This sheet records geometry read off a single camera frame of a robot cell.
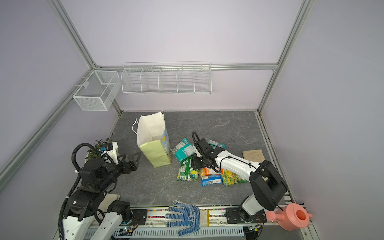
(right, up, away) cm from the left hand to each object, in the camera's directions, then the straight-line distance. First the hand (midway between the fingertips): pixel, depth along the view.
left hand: (133, 156), depth 68 cm
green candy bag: (+23, -13, +17) cm, 31 cm away
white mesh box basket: (-36, +37, +30) cm, 59 cm away
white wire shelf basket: (+9, +46, +31) cm, 56 cm away
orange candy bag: (+35, -12, +17) cm, 41 cm away
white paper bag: (0, +5, +31) cm, 32 cm away
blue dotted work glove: (+27, -31, +6) cm, 42 cm away
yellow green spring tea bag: (+48, -16, +16) cm, 53 cm away
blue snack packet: (+37, -17, +16) cm, 44 cm away
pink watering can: (+72, -25, -4) cm, 77 cm away
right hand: (+29, -9, +18) cm, 35 cm away
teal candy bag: (+21, -1, +26) cm, 33 cm away
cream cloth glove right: (+67, -5, +28) cm, 72 cm away
